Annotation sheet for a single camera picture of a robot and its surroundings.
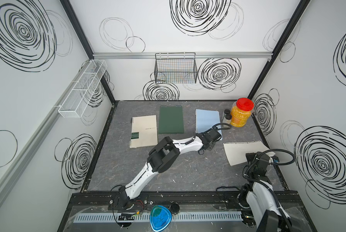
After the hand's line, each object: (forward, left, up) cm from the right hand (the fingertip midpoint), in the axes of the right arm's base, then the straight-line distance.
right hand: (253, 152), depth 85 cm
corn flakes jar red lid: (+28, +1, +12) cm, 31 cm away
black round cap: (-30, +46, +6) cm, 55 cm away
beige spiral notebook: (+17, +70, -5) cm, 72 cm away
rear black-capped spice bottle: (+30, +11, +4) cm, 32 cm away
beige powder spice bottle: (+23, +12, +3) cm, 26 cm away
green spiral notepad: (+28, +51, -5) cm, 58 cm away
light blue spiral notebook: (+29, +25, -5) cm, 38 cm away
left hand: (+10, +25, -5) cm, 27 cm away
